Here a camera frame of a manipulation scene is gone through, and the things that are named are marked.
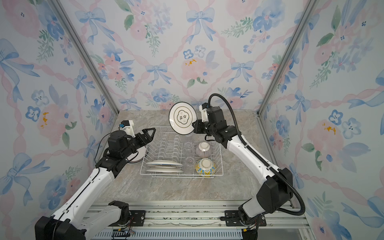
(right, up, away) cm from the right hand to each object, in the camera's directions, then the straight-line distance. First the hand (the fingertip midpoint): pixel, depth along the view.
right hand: (192, 122), depth 78 cm
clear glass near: (-1, -21, +4) cm, 21 cm away
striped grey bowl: (+7, -16, +15) cm, 23 cm away
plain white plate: (-14, -25, +1) cm, 28 cm away
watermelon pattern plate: (-13, -21, 0) cm, 25 cm away
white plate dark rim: (-6, +3, +3) cm, 7 cm away
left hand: (-21, -4, -2) cm, 21 cm away
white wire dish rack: (-8, -18, +16) cm, 25 cm away
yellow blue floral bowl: (+8, -25, +6) cm, 27 cm away
